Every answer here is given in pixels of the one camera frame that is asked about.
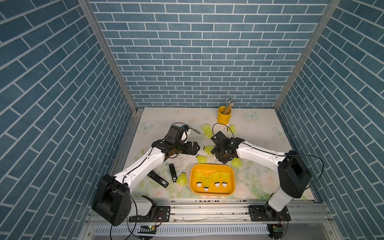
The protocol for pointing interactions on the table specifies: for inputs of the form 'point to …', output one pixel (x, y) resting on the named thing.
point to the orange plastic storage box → (213, 190)
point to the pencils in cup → (229, 105)
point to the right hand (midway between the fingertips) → (214, 154)
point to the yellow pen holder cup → (224, 115)
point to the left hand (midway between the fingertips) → (197, 148)
